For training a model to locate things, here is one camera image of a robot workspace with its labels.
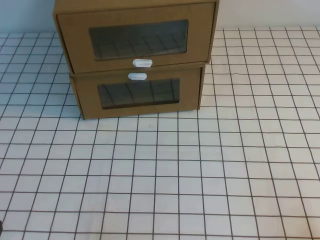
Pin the white box handle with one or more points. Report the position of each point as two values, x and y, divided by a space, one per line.
142 63
137 76

